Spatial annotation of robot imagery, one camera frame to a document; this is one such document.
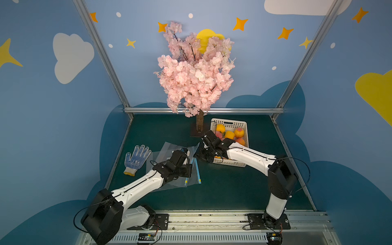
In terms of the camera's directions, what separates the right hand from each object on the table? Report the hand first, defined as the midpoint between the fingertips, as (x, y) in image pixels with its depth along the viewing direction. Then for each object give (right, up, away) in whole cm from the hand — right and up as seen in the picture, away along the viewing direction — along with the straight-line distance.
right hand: (196, 155), depth 85 cm
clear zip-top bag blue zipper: (-9, -15, 0) cm, 18 cm away
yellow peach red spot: (+23, +11, +19) cm, 32 cm away
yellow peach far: (+18, +16, +21) cm, 32 cm away
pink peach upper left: (+15, +12, +17) cm, 26 cm away
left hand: (-2, -6, -1) cm, 7 cm away
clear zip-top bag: (-27, -3, +13) cm, 31 cm away
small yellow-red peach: (+30, +13, +19) cm, 38 cm away
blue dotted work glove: (-37, -3, +13) cm, 40 cm away
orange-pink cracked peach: (+30, +7, +14) cm, 34 cm away
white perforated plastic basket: (+25, +18, +26) cm, 41 cm away
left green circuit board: (-24, -37, -13) cm, 46 cm away
